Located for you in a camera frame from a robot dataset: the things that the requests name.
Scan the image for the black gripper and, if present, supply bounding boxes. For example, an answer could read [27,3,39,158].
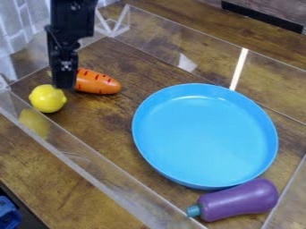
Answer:
[45,0,98,89]

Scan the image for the purple toy eggplant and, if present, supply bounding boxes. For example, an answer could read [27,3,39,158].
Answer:
[188,179,278,222]

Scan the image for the orange toy carrot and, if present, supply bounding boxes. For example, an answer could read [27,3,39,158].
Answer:
[75,68,122,95]

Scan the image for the clear acrylic enclosure wall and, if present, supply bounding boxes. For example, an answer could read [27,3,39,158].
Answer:
[0,0,306,229]

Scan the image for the yellow toy lemon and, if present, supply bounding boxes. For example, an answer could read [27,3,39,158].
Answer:
[29,84,67,113]

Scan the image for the blue round tray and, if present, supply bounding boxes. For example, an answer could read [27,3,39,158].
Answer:
[131,83,278,190]

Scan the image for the blue object at corner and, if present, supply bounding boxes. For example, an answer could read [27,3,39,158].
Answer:
[0,196,22,229]

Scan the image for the white mesh curtain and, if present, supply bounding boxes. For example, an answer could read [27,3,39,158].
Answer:
[0,0,107,57]

